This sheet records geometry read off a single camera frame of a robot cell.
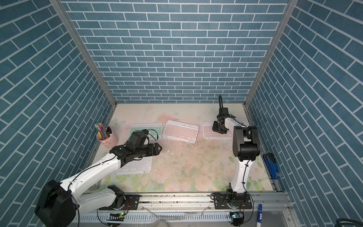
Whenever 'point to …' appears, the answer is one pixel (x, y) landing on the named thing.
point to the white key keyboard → (143, 165)
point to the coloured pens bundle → (101, 131)
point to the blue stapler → (272, 165)
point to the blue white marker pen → (259, 215)
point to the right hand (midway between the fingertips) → (217, 129)
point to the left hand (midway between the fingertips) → (160, 149)
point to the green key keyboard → (155, 129)
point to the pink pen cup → (110, 142)
